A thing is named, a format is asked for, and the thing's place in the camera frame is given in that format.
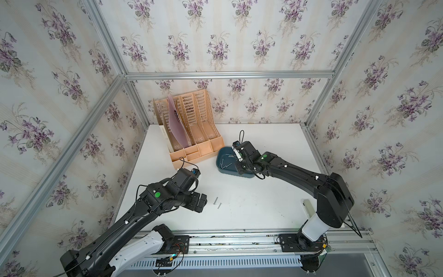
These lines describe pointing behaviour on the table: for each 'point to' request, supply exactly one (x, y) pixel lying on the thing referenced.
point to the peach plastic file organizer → (196, 110)
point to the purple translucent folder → (177, 124)
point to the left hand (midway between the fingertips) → (200, 200)
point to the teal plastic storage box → (225, 161)
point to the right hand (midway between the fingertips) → (239, 163)
